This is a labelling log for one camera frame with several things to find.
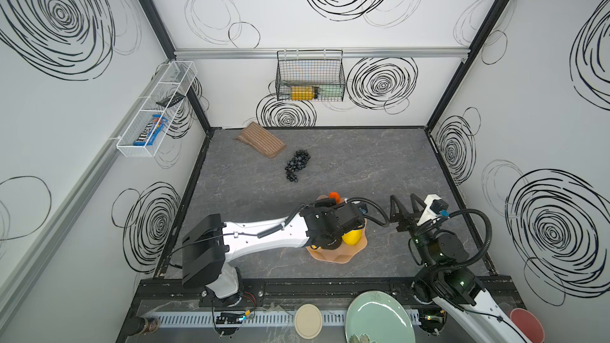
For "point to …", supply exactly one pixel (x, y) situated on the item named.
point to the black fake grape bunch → (298, 162)
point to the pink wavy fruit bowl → (344, 252)
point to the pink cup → (528, 325)
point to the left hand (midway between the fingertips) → (331, 202)
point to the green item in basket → (330, 90)
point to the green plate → (378, 317)
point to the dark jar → (137, 325)
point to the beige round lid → (308, 321)
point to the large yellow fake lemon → (352, 237)
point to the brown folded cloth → (261, 140)
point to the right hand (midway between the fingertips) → (402, 197)
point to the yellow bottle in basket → (304, 93)
